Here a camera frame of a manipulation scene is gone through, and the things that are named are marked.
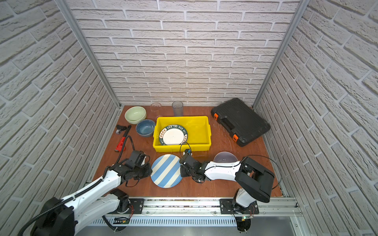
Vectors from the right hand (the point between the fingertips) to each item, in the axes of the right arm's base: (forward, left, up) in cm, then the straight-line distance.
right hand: (181, 169), depth 85 cm
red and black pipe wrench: (+20, +39, 0) cm, 44 cm away
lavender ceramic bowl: (+5, -27, +2) cm, 28 cm away
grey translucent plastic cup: (+45, +1, +6) cm, 46 cm away
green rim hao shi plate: (+24, +5, +2) cm, 25 cm away
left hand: (+2, +17, 0) cm, 17 cm away
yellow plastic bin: (+26, -13, -1) cm, 29 cm away
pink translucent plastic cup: (+45, +17, +7) cm, 49 cm away
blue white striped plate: (0, +9, -2) cm, 9 cm away
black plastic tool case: (+27, -46, +4) cm, 53 cm away
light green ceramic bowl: (+46, +35, +2) cm, 57 cm away
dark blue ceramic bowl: (+33, +25, 0) cm, 41 cm away
